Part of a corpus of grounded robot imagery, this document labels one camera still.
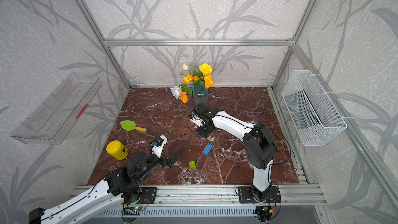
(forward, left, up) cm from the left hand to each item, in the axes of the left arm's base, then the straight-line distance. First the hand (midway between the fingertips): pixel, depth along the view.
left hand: (174, 146), depth 74 cm
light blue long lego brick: (+4, -16, -14) cm, 22 cm away
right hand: (+13, -14, -9) cm, 21 cm away
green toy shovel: (+21, +35, -16) cm, 44 cm away
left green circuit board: (-24, +16, -15) cm, 32 cm away
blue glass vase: (+38, -12, -4) cm, 40 cm away
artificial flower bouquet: (+37, -12, +12) cm, 40 cm away
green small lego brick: (-4, -8, -14) cm, 17 cm away
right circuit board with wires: (-26, -43, -16) cm, 52 cm away
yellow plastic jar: (+1, +30, -6) cm, 31 cm away
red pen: (+9, +40, +15) cm, 44 cm away
